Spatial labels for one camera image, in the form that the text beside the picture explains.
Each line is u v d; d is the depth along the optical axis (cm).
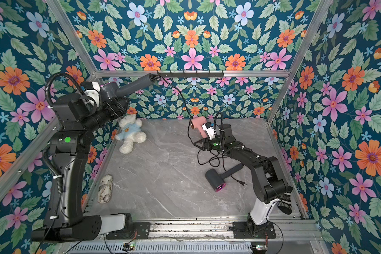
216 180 85
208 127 80
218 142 77
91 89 51
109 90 55
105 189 83
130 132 104
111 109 52
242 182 88
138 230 73
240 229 73
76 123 43
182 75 93
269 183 49
